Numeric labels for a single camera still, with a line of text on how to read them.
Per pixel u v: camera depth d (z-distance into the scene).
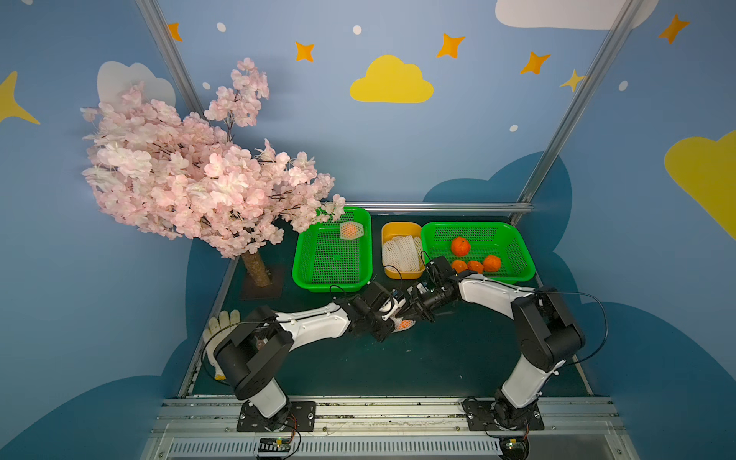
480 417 0.74
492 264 1.01
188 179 0.57
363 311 0.69
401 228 1.12
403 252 0.99
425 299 0.80
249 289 0.98
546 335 0.48
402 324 0.84
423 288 0.84
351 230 1.11
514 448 0.73
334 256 1.09
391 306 0.72
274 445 0.73
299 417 0.74
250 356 0.45
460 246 1.05
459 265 1.01
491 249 1.11
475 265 1.01
